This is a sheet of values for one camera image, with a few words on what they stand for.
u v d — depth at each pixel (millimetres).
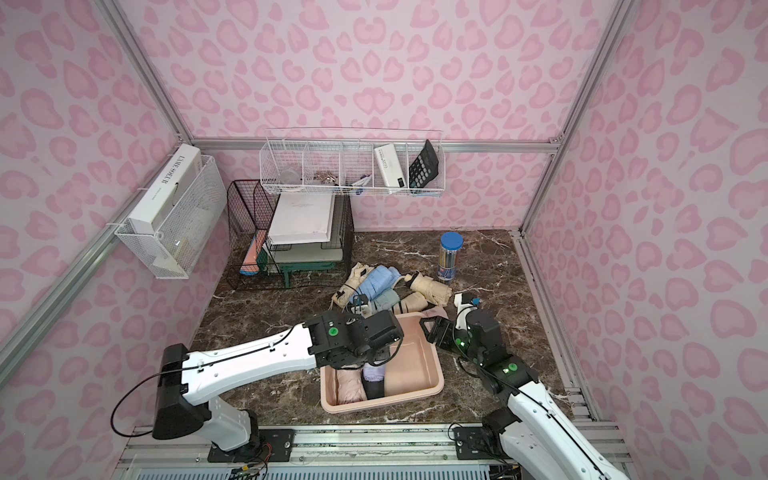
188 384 401
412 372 831
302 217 909
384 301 947
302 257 924
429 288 979
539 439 471
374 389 785
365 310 655
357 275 985
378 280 972
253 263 1018
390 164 914
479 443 730
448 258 929
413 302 954
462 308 709
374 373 659
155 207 673
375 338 522
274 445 728
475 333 585
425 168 917
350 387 766
